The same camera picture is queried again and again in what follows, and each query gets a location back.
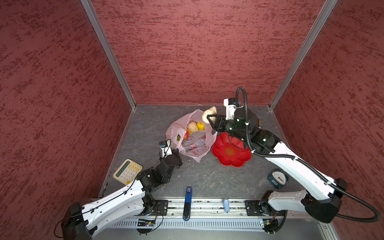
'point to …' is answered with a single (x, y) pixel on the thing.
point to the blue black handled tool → (187, 204)
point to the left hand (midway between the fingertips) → (177, 152)
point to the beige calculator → (127, 171)
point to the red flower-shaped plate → (230, 151)
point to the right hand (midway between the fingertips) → (210, 120)
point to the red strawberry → (186, 134)
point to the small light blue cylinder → (226, 205)
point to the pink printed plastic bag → (190, 133)
